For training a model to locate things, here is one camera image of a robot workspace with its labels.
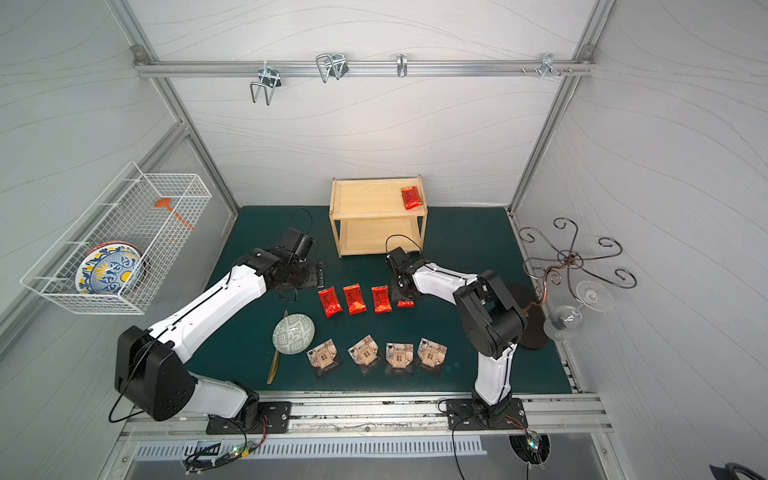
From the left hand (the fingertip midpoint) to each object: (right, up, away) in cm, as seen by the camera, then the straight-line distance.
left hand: (313, 278), depth 83 cm
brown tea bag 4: (+34, -22, +1) cm, 40 cm away
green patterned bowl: (-7, -17, +3) cm, 18 cm away
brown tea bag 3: (+24, -22, +1) cm, 33 cm away
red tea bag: (+3, -9, +8) cm, 13 cm away
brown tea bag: (+3, -22, +1) cm, 22 cm away
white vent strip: (-28, -39, -13) cm, 50 cm away
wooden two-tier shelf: (+16, +18, +9) cm, 26 cm away
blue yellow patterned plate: (-37, +5, -21) cm, 43 cm away
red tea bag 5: (+28, +24, +10) cm, 39 cm away
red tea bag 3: (+19, -8, +10) cm, 23 cm away
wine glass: (+61, -7, -18) cm, 64 cm away
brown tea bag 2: (+15, -21, +1) cm, 26 cm away
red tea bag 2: (+11, -8, +10) cm, 17 cm away
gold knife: (-11, -23, +1) cm, 26 cm away
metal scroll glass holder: (+62, +4, -9) cm, 63 cm away
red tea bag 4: (+26, -9, +10) cm, 30 cm away
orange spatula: (-39, +21, -4) cm, 44 cm away
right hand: (+26, -6, +13) cm, 30 cm away
